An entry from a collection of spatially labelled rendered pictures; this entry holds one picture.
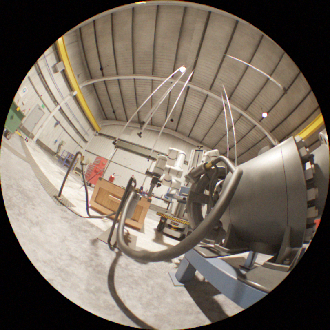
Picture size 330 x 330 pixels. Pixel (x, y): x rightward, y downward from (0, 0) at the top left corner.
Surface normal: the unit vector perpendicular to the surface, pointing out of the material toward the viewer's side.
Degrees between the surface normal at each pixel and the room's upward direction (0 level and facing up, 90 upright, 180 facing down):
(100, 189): 90
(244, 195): 97
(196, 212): 90
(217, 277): 90
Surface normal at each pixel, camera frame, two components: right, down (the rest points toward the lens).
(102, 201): 0.20, -0.33
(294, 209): -0.98, 0.01
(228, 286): -0.93, -0.36
